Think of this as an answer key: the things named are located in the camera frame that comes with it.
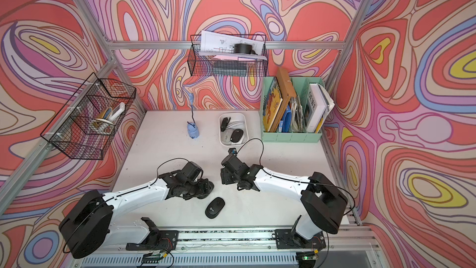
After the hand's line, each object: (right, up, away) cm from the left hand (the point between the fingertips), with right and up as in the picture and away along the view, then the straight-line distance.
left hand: (208, 191), depth 85 cm
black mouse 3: (+3, -6, -4) cm, 8 cm away
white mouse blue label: (+15, +31, +24) cm, 42 cm away
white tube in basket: (-36, +37, -10) cm, 53 cm away
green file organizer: (+40, +39, +8) cm, 57 cm away
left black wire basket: (-50, +31, -8) cm, 59 cm away
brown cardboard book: (+36, +47, -1) cm, 59 cm away
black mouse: (+5, +33, +23) cm, 40 cm away
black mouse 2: (+13, +25, +17) cm, 33 cm away
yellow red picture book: (+33, +45, +14) cm, 58 cm away
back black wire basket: (-6, +65, +17) cm, 67 cm away
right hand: (+9, +6, 0) cm, 11 cm away
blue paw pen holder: (-12, +29, +17) cm, 35 cm away
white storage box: (+11, +29, +23) cm, 38 cm away
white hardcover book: (+53, +41, +3) cm, 68 cm away
